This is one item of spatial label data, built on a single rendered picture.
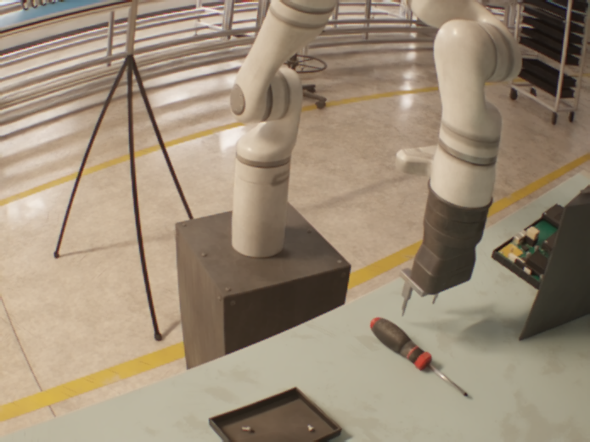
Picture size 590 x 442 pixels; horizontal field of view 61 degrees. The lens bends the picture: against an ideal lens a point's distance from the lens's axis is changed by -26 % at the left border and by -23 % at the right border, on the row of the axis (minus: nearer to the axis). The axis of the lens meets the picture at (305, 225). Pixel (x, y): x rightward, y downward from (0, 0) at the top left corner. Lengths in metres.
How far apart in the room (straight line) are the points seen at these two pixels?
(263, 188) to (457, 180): 0.49
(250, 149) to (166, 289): 1.45
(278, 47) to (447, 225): 0.39
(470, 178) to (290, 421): 0.31
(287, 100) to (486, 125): 0.46
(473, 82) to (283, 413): 0.38
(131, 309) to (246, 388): 1.69
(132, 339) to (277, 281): 1.20
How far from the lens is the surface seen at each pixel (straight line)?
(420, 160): 0.67
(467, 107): 0.59
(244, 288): 1.04
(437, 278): 0.68
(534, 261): 0.91
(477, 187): 0.63
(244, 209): 1.07
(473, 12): 0.64
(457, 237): 0.65
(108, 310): 2.33
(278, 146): 1.02
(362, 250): 2.72
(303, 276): 1.08
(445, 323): 0.78
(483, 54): 0.56
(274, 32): 0.88
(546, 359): 0.78
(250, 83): 0.95
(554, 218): 1.07
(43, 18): 3.56
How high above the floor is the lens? 1.48
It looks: 32 degrees down
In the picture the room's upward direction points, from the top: 6 degrees clockwise
